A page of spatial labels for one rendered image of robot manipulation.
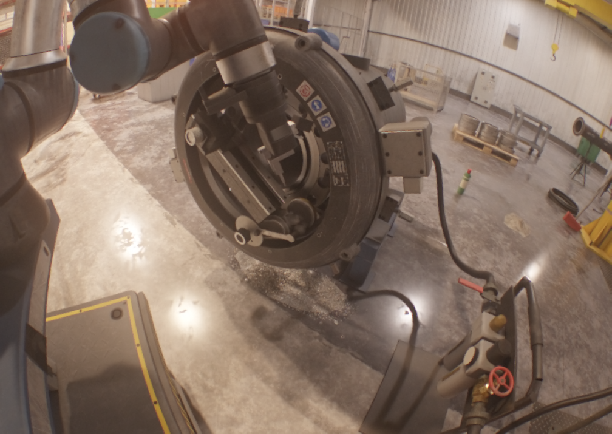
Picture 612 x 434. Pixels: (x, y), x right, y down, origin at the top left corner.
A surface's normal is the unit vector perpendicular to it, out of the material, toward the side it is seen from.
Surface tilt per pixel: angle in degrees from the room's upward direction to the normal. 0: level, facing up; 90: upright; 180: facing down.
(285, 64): 90
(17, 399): 0
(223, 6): 89
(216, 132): 35
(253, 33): 74
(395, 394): 0
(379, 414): 0
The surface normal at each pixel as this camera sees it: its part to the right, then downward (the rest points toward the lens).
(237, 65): -0.07, 0.65
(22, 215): 0.97, -0.21
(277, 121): 0.47, 0.60
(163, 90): 0.79, 0.43
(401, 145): -0.51, 0.44
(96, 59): 0.19, 0.64
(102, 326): 0.12, -0.81
